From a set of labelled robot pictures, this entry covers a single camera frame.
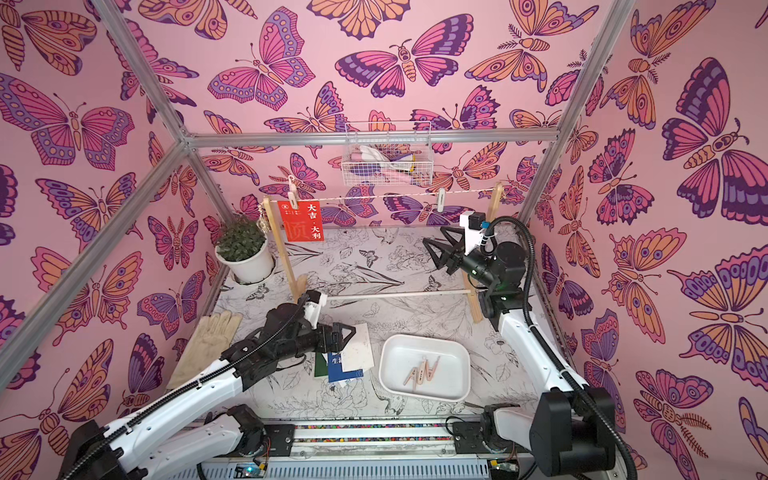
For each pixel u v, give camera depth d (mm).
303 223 711
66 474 418
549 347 472
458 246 644
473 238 626
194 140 922
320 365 860
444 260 652
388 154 872
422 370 829
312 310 701
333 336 680
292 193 626
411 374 836
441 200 676
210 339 919
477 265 641
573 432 397
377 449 730
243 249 945
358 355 870
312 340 674
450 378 832
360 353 876
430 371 835
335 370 854
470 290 1001
